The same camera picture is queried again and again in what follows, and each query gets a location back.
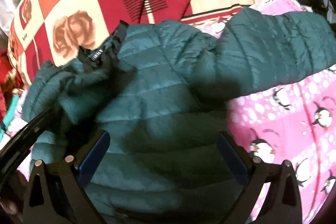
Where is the teal quilted puffer jacket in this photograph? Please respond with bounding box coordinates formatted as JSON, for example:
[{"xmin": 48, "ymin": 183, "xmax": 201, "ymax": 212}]
[{"xmin": 22, "ymin": 8, "xmax": 335, "ymax": 223}]

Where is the red clothes pile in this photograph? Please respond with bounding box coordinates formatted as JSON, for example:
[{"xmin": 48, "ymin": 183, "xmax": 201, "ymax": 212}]
[{"xmin": 0, "ymin": 50, "xmax": 24, "ymax": 121}]

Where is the green garment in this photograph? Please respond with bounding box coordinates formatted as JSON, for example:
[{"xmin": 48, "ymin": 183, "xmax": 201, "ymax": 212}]
[{"xmin": 0, "ymin": 95, "xmax": 20, "ymax": 140}]

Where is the pink penguin bedsheet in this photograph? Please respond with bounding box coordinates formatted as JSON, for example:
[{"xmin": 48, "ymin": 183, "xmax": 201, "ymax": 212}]
[{"xmin": 4, "ymin": 0, "xmax": 336, "ymax": 224}]

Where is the black stand with cables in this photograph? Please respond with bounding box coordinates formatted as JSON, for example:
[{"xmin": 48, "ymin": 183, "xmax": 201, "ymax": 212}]
[{"xmin": 296, "ymin": 0, "xmax": 330, "ymax": 22}]

